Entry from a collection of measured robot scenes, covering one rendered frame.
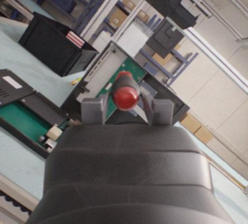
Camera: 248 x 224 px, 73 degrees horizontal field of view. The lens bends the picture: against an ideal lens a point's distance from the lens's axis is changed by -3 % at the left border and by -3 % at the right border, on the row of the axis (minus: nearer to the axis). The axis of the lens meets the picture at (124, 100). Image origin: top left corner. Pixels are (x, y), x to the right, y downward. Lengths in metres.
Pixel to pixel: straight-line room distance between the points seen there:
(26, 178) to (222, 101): 5.07
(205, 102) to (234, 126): 1.11
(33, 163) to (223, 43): 4.89
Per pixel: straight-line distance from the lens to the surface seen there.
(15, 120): 0.33
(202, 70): 4.81
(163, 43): 2.25
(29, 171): 0.29
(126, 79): 0.15
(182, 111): 0.44
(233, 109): 5.39
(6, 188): 0.28
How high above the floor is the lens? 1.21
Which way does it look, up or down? 13 degrees down
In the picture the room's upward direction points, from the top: 41 degrees clockwise
